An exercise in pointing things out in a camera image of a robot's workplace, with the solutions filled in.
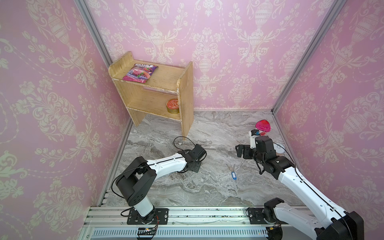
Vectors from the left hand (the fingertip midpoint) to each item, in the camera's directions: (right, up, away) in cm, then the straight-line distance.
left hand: (194, 166), depth 89 cm
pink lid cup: (+45, +24, +8) cm, 52 cm away
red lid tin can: (-13, +36, 0) cm, 38 cm away
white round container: (+54, +9, +5) cm, 55 cm away
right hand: (+27, +13, -8) cm, 31 cm away
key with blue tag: (+23, -4, -1) cm, 23 cm away
